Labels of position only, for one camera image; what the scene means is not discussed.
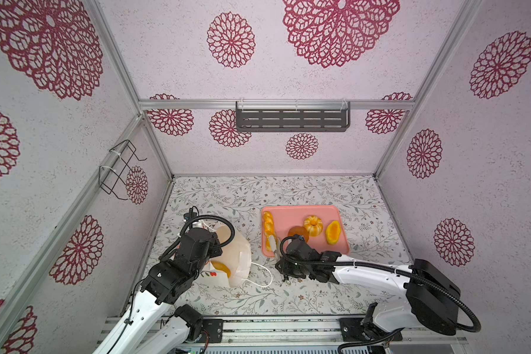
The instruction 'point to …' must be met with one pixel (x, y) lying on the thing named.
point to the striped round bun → (314, 225)
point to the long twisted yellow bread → (268, 226)
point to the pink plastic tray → (286, 217)
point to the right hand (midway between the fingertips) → (274, 264)
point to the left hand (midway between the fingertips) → (213, 239)
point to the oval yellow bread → (332, 231)
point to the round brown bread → (299, 231)
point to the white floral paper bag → (234, 263)
